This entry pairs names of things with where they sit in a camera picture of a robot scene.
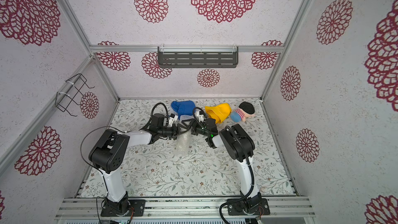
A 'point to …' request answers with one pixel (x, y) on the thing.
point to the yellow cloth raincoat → (219, 112)
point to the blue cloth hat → (185, 108)
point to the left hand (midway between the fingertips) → (188, 132)
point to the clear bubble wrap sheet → (183, 142)
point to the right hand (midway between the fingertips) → (181, 123)
